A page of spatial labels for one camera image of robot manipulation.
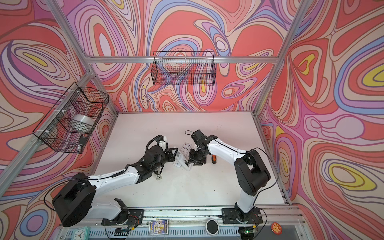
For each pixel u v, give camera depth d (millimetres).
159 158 665
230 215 733
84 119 734
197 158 757
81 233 677
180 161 843
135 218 730
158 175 710
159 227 694
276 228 704
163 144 752
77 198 420
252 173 460
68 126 739
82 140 740
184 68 953
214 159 910
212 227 665
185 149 960
